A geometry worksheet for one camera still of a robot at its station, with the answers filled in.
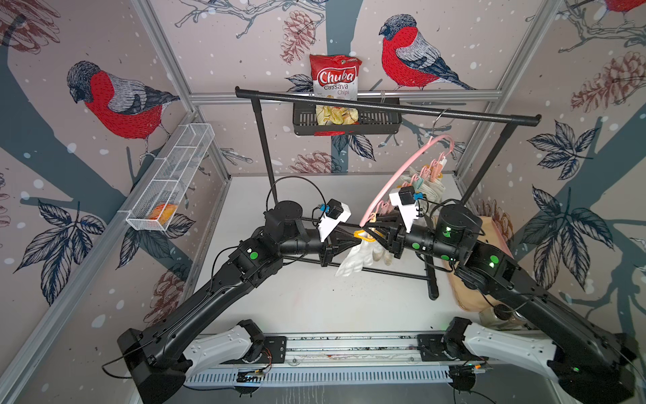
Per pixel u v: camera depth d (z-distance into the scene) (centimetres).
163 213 65
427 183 72
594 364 37
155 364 37
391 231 51
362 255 64
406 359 73
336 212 50
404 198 50
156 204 71
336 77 82
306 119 95
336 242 53
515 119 47
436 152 54
